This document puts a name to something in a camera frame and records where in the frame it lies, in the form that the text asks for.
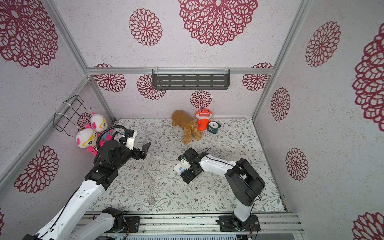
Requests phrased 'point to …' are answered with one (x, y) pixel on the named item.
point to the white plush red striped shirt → (87, 138)
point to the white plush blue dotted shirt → (99, 124)
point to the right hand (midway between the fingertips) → (188, 173)
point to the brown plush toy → (180, 118)
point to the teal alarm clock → (213, 127)
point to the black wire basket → (72, 110)
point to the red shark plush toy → (204, 115)
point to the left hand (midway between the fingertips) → (142, 141)
